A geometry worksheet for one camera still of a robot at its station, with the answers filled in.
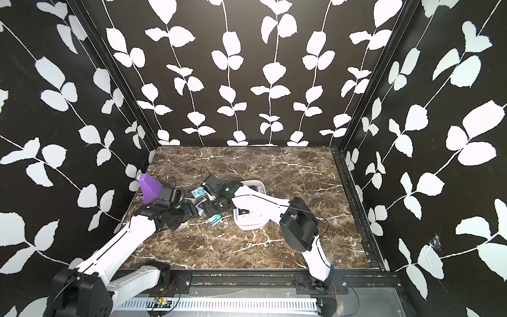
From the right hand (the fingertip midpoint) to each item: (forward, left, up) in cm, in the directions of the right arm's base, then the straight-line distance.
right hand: (208, 208), depth 82 cm
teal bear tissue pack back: (+13, +9, -9) cm, 18 cm away
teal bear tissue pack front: (-1, -2, -8) cm, 9 cm away
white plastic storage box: (-2, -16, -8) cm, 18 cm away
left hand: (0, +7, -2) cm, 8 cm away
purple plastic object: (+8, +27, +2) cm, 28 cm away
